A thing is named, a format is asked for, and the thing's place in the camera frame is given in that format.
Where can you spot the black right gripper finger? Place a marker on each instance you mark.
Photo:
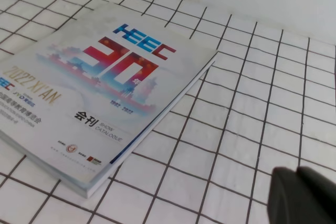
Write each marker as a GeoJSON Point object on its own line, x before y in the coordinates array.
{"type": "Point", "coordinates": [300, 196]}

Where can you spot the white show catalogue book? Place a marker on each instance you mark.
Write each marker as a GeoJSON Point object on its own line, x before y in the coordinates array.
{"type": "Point", "coordinates": [80, 100]}

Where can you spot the white grid tablecloth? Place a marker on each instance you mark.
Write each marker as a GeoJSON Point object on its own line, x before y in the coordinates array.
{"type": "Point", "coordinates": [267, 101]}

